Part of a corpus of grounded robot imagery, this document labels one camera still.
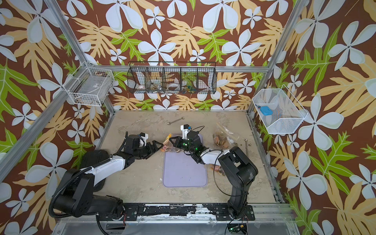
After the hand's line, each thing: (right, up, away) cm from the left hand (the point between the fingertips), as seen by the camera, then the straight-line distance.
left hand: (160, 145), depth 88 cm
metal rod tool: (+58, +2, +15) cm, 60 cm away
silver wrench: (+2, +14, +25) cm, 28 cm away
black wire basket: (+6, +45, +10) cm, 46 cm away
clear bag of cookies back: (+42, +4, +11) cm, 43 cm away
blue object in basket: (+63, +21, -2) cm, 67 cm away
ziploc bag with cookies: (+5, -1, +1) cm, 5 cm away
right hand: (+5, +4, -2) cm, 7 cm away
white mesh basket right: (+70, +19, -11) cm, 73 cm away
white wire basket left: (-42, +35, -1) cm, 55 cm away
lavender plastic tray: (+12, -15, +1) cm, 20 cm away
